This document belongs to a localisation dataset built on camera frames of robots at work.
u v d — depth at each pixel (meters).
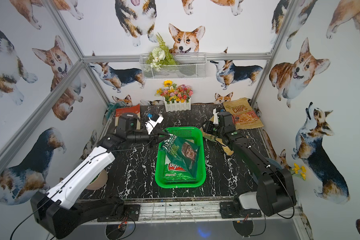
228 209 0.74
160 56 0.77
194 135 0.95
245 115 1.13
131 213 0.74
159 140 0.66
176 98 1.07
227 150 0.93
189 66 0.92
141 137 0.61
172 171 0.85
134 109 1.21
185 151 0.75
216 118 0.75
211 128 0.75
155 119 0.62
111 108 1.21
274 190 0.42
